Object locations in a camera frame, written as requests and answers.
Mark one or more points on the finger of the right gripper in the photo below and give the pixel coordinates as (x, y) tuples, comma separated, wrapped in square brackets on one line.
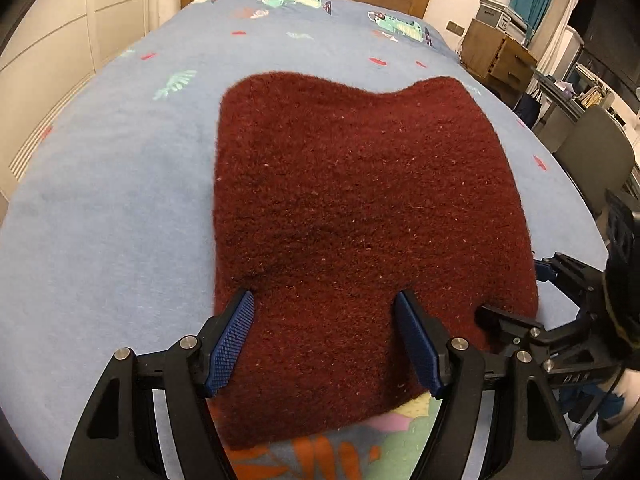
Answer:
[(506, 331), (574, 278)]

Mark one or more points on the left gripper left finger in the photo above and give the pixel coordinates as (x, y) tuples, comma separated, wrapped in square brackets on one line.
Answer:
[(117, 438)]

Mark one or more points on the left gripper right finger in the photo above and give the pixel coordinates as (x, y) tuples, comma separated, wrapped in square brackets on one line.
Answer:
[(527, 437)]

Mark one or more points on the dark red knitted sweater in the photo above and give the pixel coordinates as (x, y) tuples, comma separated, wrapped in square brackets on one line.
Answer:
[(328, 201)]

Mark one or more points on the grey office chair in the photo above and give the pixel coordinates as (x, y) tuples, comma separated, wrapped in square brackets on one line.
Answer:
[(597, 156)]

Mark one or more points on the cluttered desk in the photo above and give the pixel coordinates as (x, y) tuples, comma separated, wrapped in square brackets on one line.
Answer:
[(563, 102)]

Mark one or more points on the blue patterned bed blanket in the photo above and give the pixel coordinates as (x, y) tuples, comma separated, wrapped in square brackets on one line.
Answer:
[(108, 241)]

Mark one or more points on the wooden nightstand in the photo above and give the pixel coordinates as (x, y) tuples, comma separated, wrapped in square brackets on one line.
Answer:
[(497, 61)]

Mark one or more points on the grey box on nightstand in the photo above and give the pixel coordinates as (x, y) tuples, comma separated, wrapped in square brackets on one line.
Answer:
[(497, 15)]

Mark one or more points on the white wardrobe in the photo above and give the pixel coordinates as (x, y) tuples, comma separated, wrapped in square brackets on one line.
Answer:
[(58, 46)]

